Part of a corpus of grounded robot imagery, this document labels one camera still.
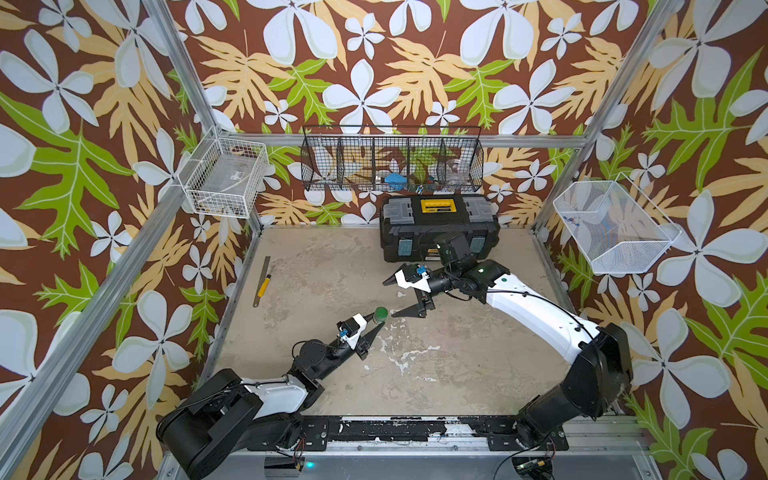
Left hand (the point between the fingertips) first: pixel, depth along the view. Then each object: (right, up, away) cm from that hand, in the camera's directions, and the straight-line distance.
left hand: (378, 314), depth 76 cm
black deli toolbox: (+10, +25, +22) cm, 35 cm away
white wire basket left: (-45, +38, +10) cm, 59 cm away
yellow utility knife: (-40, +5, +25) cm, 47 cm away
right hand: (+3, +6, -5) cm, 8 cm away
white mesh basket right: (+67, +23, +6) cm, 71 cm away
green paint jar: (+1, +1, -5) cm, 5 cm away
